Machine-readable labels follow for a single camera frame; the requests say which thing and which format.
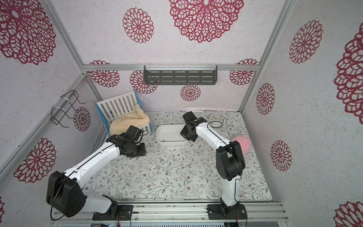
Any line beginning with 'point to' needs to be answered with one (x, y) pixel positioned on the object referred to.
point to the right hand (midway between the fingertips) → (187, 136)
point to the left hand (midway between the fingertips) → (143, 152)
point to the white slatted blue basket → (125, 103)
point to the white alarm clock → (216, 120)
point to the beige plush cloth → (120, 124)
